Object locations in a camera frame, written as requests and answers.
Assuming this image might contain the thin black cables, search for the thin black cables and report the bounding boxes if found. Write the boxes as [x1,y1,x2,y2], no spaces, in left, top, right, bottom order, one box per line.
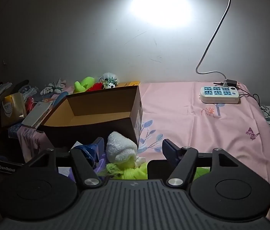
[237,86,270,125]

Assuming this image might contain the dark green phone stand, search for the dark green phone stand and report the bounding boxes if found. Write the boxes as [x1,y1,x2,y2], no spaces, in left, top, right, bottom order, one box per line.
[147,160,174,180]

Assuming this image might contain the neon yellow-green stringy toy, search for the neon yellow-green stringy toy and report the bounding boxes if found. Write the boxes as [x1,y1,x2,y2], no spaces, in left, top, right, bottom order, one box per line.
[105,157,148,180]

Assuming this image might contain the purple tissue pack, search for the purple tissue pack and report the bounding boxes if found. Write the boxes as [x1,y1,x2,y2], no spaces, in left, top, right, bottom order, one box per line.
[58,141,109,181]

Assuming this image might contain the white power strip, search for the white power strip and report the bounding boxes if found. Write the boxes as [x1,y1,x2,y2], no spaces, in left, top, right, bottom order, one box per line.
[200,86,241,104]

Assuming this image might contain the white fluffy plush toy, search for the white fluffy plush toy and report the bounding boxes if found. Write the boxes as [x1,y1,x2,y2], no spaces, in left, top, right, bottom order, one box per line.
[106,131,138,164]

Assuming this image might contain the light green plush toy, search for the light green plush toy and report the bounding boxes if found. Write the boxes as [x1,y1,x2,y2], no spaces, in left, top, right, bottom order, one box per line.
[74,76,96,93]

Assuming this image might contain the pink printed bedsheet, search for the pink printed bedsheet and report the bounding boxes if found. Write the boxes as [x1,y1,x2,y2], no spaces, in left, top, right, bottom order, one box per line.
[17,81,270,221]

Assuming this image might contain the yellow flat box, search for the yellow flat box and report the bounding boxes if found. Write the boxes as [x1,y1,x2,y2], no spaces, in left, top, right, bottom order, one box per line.
[118,81,141,87]

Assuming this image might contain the blue patterned cloth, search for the blue patterned cloth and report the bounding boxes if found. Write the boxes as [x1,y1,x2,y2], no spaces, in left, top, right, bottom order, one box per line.
[7,124,23,139]

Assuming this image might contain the black plug adapter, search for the black plug adapter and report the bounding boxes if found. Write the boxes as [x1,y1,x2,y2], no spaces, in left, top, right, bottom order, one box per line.
[213,79,238,87]

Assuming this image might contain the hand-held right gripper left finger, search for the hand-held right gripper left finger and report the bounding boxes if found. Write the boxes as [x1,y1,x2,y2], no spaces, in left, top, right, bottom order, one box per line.
[27,137,105,189]

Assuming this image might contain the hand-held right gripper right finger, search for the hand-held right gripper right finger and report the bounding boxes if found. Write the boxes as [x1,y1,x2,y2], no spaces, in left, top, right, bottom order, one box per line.
[162,138,242,187]

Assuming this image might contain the white notebook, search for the white notebook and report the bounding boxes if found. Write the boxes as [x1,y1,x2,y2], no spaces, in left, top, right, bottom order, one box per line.
[21,101,53,128]

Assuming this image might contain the red plastic packet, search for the red plastic packet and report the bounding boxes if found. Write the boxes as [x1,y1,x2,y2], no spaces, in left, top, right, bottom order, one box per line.
[25,96,37,115]

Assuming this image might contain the blue glasses case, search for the blue glasses case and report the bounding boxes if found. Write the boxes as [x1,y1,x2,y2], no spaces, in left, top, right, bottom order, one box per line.
[52,91,69,108]

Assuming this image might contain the white hedgehog plush toy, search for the white hedgehog plush toy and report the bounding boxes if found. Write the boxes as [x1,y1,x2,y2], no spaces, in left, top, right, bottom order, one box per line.
[99,72,119,89]

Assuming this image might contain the red plush toy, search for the red plush toy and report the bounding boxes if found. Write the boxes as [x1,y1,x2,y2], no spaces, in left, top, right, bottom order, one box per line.
[86,83,104,92]

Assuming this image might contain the gold paper bag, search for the gold paper bag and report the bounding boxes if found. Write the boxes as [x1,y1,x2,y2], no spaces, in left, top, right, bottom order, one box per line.
[0,92,27,127]

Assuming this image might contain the brown cardboard shoebox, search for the brown cardboard shoebox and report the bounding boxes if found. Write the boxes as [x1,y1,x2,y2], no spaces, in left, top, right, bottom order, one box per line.
[36,85,143,149]

